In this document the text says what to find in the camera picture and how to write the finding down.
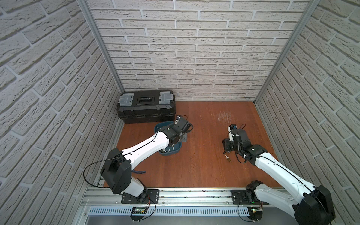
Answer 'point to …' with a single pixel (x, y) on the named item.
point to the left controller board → (138, 210)
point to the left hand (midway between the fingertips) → (184, 133)
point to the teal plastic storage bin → (173, 148)
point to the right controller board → (255, 213)
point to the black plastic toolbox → (143, 106)
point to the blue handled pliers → (138, 172)
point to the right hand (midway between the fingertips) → (227, 141)
